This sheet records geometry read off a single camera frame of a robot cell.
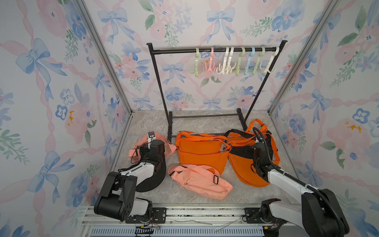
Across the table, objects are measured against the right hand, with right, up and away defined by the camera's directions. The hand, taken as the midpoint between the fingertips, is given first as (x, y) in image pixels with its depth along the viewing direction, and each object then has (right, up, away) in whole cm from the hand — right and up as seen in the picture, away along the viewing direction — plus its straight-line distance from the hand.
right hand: (259, 145), depth 88 cm
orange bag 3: (-8, -14, -2) cm, 17 cm away
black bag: (-58, -1, -18) cm, 61 cm away
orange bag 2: (-43, +1, +15) cm, 45 cm away
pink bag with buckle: (-73, -4, -4) cm, 73 cm away
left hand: (-65, +1, +3) cm, 65 cm away
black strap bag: (-9, -1, +8) cm, 12 cm away
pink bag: (-35, -18, -7) cm, 40 cm away
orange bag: (-25, -9, +6) cm, 27 cm away
